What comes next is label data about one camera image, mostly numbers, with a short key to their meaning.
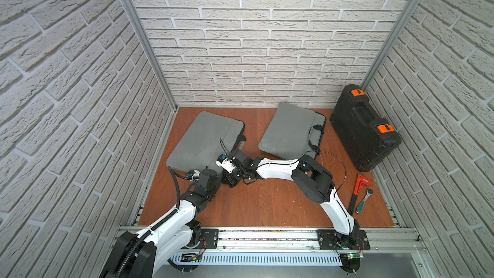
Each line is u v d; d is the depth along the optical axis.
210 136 1.00
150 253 0.40
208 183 0.66
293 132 1.04
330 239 0.74
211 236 0.74
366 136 0.81
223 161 0.83
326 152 1.00
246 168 0.73
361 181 0.88
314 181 0.54
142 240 0.43
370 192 0.85
